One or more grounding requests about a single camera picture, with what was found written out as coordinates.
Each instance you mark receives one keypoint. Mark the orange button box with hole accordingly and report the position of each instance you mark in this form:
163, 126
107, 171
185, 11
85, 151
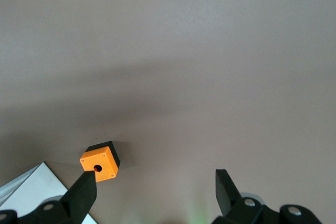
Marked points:
105, 161

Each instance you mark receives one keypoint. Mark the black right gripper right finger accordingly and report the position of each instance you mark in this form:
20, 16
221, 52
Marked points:
227, 197

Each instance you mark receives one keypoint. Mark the white drawer cabinet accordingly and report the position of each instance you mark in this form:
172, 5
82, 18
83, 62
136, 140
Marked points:
31, 190

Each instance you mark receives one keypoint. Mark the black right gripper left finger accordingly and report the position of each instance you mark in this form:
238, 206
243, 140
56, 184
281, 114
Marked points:
78, 200

